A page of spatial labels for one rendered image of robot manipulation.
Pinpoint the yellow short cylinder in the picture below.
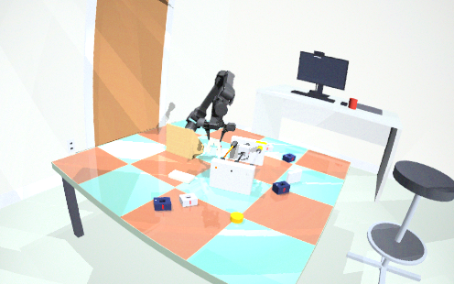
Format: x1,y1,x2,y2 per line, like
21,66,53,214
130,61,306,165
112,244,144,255
230,212,243,224

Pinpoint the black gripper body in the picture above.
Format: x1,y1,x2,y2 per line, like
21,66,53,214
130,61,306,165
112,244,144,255
196,110,236,132

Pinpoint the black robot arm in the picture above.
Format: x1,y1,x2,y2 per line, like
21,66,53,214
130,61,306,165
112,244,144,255
185,70,235,133

